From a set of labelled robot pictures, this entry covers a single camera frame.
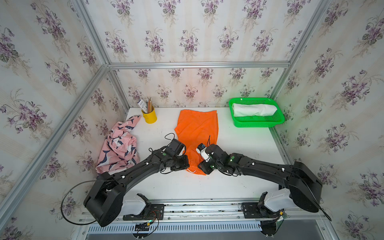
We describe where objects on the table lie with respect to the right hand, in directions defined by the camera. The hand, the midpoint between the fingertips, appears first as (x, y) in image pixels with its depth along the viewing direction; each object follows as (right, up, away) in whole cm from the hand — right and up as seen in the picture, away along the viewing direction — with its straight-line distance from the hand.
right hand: (201, 165), depth 81 cm
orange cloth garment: (-4, +20, +23) cm, 31 cm away
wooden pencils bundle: (-35, +38, +21) cm, 56 cm away
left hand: (-6, 0, 0) cm, 6 cm away
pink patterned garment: (-50, +6, +9) cm, 51 cm away
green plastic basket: (+54, +25, +30) cm, 66 cm away
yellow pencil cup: (-36, +27, +24) cm, 50 cm away
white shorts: (+38, +33, +30) cm, 59 cm away
